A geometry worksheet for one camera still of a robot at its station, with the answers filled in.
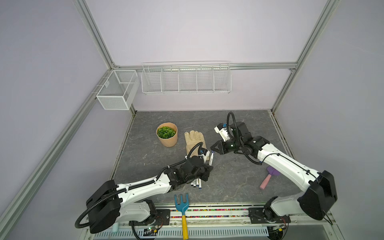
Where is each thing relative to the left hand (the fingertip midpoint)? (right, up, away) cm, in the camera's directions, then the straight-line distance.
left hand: (211, 169), depth 77 cm
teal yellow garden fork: (-15, -19, -1) cm, 24 cm away
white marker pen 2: (-9, -10, +8) cm, 16 cm away
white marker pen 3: (-8, -9, +8) cm, 14 cm away
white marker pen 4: (-6, -10, +7) cm, 14 cm away
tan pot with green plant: (-26, +18, +16) cm, 36 cm away
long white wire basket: (-15, +55, +23) cm, 62 cm away
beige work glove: (-11, +13, +26) cm, 31 cm away
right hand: (0, +11, +1) cm, 11 cm away
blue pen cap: (0, +10, -1) cm, 10 cm away
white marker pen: (0, +6, -1) cm, 6 cm away
